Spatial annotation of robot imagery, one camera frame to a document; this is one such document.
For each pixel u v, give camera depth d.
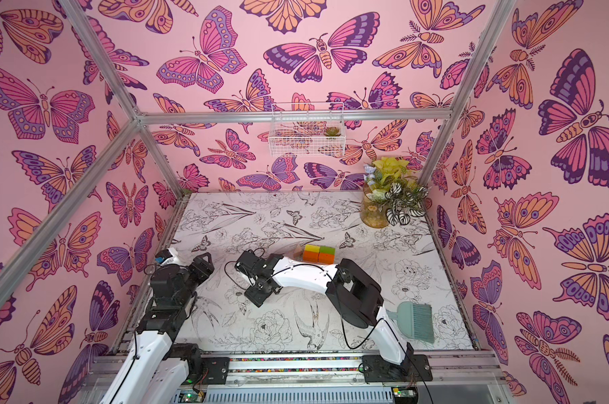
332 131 0.92
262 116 0.95
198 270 0.71
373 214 1.01
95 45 0.75
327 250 0.98
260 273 0.66
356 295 0.50
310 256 0.97
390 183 0.95
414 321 0.82
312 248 0.99
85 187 0.70
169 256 0.70
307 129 0.95
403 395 0.72
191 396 0.71
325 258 0.97
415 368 0.65
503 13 0.69
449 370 0.75
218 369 0.73
